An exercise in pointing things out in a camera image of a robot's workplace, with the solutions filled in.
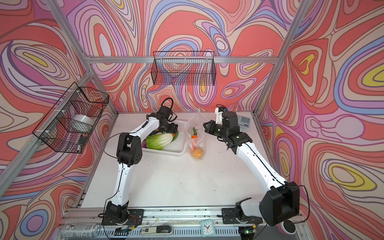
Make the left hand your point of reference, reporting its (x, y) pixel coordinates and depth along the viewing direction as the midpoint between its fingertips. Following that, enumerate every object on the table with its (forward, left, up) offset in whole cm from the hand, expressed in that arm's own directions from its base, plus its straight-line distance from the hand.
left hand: (173, 129), depth 105 cm
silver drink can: (-59, +37, +1) cm, 70 cm away
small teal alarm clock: (-58, -21, -2) cm, 62 cm away
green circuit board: (-59, +22, -6) cm, 64 cm away
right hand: (-16, -20, +21) cm, 33 cm away
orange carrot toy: (-11, -14, +5) cm, 19 cm away
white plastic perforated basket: (-12, -4, -4) cm, 13 cm away
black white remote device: (-59, 0, +1) cm, 59 cm away
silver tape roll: (-19, +40, +29) cm, 53 cm away
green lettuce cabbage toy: (-13, +8, +4) cm, 16 cm away
